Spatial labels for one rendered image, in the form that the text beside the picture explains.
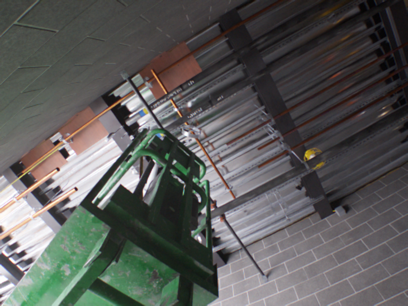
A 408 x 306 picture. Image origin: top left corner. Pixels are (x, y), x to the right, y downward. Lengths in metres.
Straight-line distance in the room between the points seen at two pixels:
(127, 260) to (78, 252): 0.20
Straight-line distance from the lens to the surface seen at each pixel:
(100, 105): 3.13
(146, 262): 1.02
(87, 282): 0.96
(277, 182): 2.60
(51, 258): 1.18
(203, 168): 2.01
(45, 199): 4.37
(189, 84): 2.51
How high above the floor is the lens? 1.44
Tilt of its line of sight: 69 degrees up
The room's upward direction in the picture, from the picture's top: straight up
